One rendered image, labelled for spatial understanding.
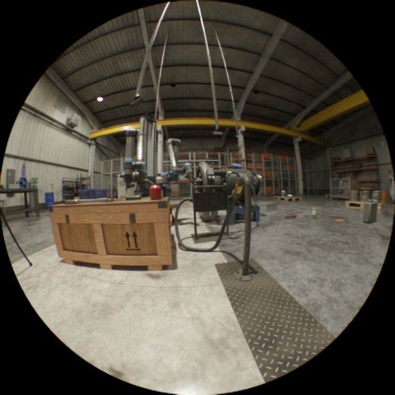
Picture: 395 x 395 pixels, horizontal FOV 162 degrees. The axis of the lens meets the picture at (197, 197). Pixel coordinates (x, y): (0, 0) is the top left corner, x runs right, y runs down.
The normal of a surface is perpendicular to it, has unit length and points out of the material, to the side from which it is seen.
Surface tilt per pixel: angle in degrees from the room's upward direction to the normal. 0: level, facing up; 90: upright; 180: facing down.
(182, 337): 0
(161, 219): 90
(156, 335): 0
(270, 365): 0
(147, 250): 90
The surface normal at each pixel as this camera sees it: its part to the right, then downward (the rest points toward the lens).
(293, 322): -0.04, -1.00
